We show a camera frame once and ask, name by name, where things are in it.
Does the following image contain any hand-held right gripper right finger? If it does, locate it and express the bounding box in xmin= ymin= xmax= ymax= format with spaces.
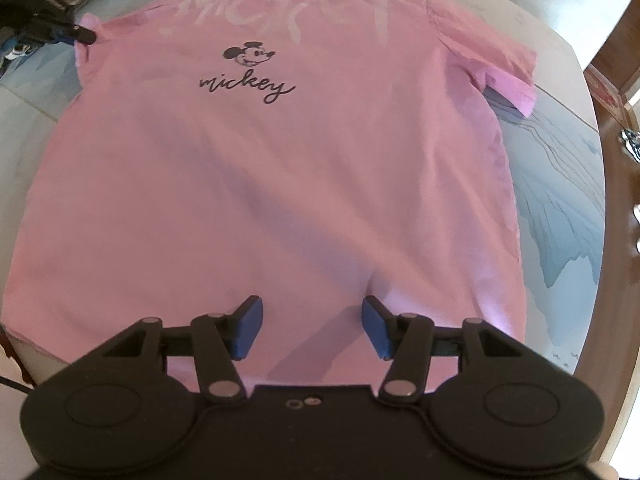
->
xmin=361 ymin=295 xmax=521 ymax=404

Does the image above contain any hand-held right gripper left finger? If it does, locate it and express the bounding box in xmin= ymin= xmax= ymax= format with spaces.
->
xmin=102 ymin=295 xmax=265 ymax=402

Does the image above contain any red doormat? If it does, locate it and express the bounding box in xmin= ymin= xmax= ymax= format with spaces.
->
xmin=583 ymin=62 xmax=632 ymax=112

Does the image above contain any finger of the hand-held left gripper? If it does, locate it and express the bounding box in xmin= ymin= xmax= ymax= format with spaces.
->
xmin=29 ymin=23 xmax=98 ymax=46

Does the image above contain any black cable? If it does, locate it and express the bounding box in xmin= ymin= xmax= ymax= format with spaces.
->
xmin=0 ymin=374 xmax=32 ymax=395

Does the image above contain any pair of patterned sneakers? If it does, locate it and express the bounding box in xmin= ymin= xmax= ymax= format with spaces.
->
xmin=620 ymin=127 xmax=640 ymax=164

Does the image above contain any pink t-shirt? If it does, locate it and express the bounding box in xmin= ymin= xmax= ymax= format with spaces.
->
xmin=0 ymin=0 xmax=539 ymax=377

